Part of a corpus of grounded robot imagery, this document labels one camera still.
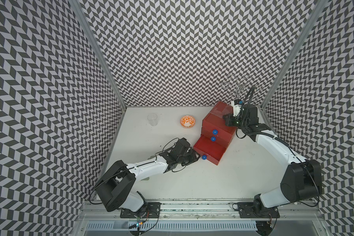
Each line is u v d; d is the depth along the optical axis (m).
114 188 0.42
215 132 0.81
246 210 0.74
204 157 0.87
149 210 0.72
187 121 1.06
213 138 0.87
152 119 1.11
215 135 0.85
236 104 0.74
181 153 0.67
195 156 0.76
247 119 0.64
